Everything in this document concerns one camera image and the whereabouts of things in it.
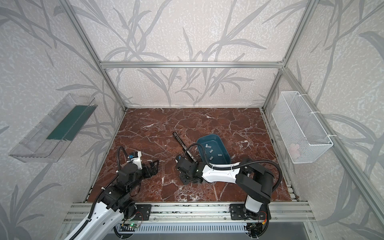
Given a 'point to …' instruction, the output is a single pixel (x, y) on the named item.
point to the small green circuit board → (133, 225)
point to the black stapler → (187, 153)
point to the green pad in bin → (72, 123)
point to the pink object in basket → (294, 150)
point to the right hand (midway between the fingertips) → (183, 169)
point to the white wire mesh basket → (303, 137)
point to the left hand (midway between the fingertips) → (155, 158)
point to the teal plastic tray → (215, 150)
